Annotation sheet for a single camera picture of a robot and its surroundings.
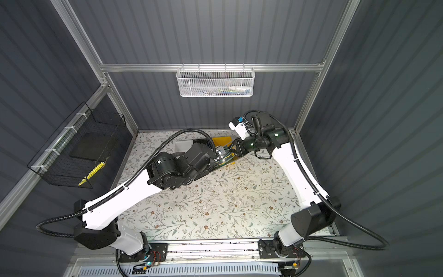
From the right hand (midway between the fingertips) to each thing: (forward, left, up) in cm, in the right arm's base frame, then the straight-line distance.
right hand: (230, 150), depth 72 cm
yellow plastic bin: (+34, +5, -32) cm, 47 cm away
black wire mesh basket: (0, +65, +1) cm, 65 cm away
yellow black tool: (-9, +55, -2) cm, 56 cm away
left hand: (-5, +11, +3) cm, 12 cm away
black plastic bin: (+15, +15, -10) cm, 24 cm away
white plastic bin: (+29, +32, -32) cm, 53 cm away
